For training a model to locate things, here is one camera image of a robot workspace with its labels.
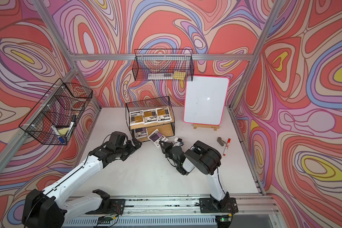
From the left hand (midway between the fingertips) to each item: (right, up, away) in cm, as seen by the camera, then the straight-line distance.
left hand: (139, 147), depth 82 cm
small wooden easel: (+38, +12, +21) cm, 45 cm away
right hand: (+10, 0, +9) cm, 14 cm away
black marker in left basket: (-30, +15, -13) cm, 36 cm away
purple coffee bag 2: (+9, +5, +12) cm, 15 cm away
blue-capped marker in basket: (-41, +10, -10) cm, 43 cm away
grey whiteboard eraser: (+53, +1, +16) cm, 56 cm away
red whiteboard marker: (+57, -2, +14) cm, 59 cm away
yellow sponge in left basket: (-37, +10, -10) cm, 39 cm away
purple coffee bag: (-4, +7, +20) cm, 21 cm away
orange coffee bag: (+13, +19, +9) cm, 25 cm away
